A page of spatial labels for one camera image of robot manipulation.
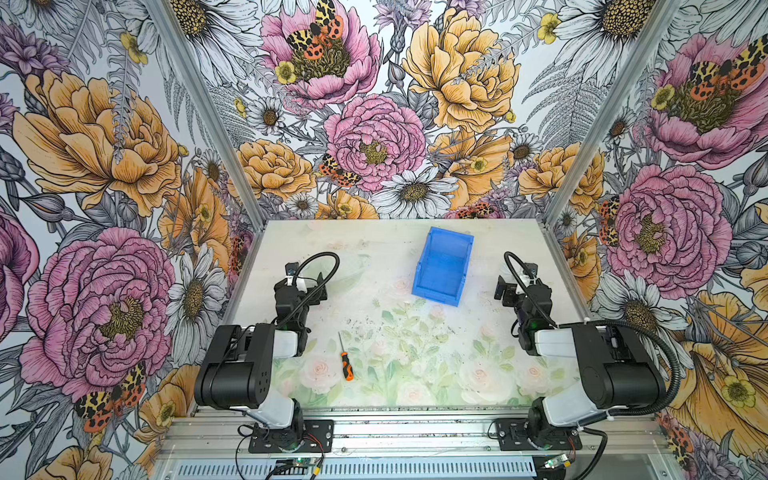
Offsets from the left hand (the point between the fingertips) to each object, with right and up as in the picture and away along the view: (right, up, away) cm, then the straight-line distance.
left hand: (307, 282), depth 94 cm
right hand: (+64, -1, 0) cm, 64 cm away
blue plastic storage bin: (+43, +2, +11) cm, 44 cm away
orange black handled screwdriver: (+14, -23, -11) cm, 28 cm away
